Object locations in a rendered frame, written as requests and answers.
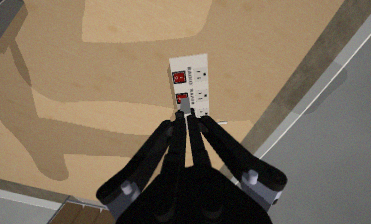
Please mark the white power strip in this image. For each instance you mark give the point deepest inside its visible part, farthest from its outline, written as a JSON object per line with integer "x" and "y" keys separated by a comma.
{"x": 190, "y": 79}

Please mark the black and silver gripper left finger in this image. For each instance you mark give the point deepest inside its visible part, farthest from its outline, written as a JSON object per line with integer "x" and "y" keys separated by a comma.
{"x": 124, "y": 187}

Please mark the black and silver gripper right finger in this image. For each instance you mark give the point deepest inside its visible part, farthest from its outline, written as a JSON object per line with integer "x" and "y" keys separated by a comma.
{"x": 258, "y": 179}

